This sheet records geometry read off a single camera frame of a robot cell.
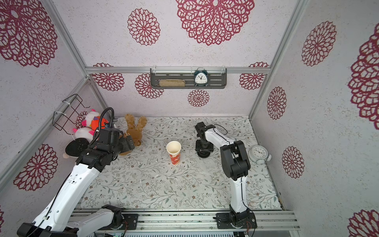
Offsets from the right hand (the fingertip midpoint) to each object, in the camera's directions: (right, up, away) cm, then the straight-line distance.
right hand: (202, 148), depth 98 cm
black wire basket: (-76, +17, -20) cm, 80 cm away
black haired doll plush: (-68, +3, -22) cm, 71 cm away
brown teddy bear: (-47, +11, +4) cm, 48 cm away
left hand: (-42, +5, -22) cm, 48 cm away
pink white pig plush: (-69, +10, -13) cm, 71 cm away
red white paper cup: (-18, +1, -10) cm, 20 cm away
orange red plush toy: (-66, +16, -8) cm, 68 cm away
